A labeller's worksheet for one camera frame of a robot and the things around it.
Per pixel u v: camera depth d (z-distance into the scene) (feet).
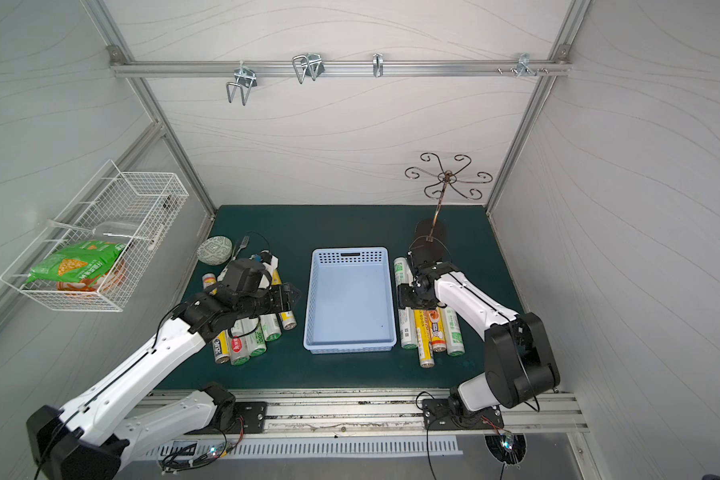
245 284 1.88
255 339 2.69
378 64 2.39
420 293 2.07
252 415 2.42
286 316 2.89
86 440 1.26
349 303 2.98
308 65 2.51
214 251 3.43
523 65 2.51
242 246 3.55
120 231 2.06
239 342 2.69
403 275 3.14
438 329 2.82
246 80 2.57
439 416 2.39
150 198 2.63
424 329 2.82
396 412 2.47
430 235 3.53
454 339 2.71
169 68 2.56
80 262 1.79
